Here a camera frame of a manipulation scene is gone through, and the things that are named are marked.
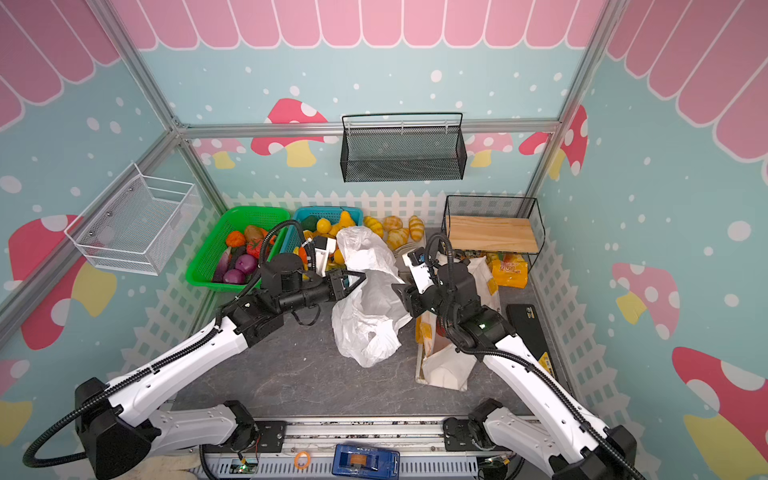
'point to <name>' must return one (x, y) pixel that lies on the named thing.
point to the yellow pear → (346, 220)
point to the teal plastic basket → (319, 219)
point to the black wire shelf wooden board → (494, 224)
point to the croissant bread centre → (397, 238)
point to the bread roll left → (375, 225)
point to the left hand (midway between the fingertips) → (366, 284)
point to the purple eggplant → (223, 265)
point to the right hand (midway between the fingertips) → (400, 281)
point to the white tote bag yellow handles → (438, 361)
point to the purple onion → (246, 263)
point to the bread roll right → (416, 228)
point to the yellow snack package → (508, 270)
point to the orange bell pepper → (236, 239)
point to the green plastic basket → (202, 268)
